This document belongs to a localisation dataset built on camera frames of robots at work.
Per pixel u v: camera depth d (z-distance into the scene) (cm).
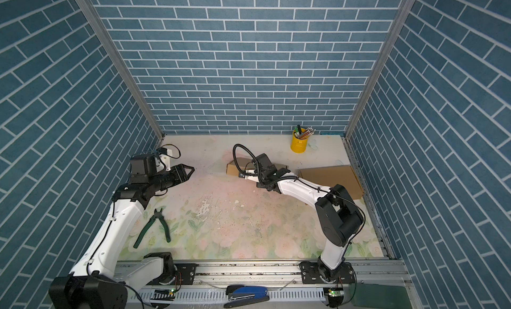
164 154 69
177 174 68
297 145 107
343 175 100
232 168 91
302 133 105
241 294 68
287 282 73
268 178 69
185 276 73
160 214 88
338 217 47
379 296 68
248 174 80
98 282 37
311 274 74
